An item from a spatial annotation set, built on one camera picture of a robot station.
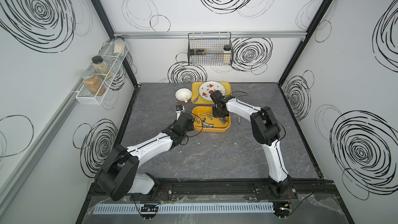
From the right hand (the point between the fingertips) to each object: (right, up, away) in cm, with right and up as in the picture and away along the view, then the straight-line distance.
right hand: (218, 113), depth 102 cm
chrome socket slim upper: (-8, 0, 0) cm, 8 cm away
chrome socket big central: (-8, -7, -5) cm, 12 cm away
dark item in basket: (-14, +39, -8) cm, 42 cm away
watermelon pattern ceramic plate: (-7, +17, +14) cm, 23 cm away
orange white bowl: (-24, +13, +10) cm, 29 cm away
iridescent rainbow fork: (-15, +9, +8) cm, 19 cm away
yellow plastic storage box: (-1, -8, -7) cm, 10 cm away
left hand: (-19, -2, -13) cm, 23 cm away
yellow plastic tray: (-16, +17, +14) cm, 27 cm away
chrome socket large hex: (+3, -4, -4) cm, 6 cm away
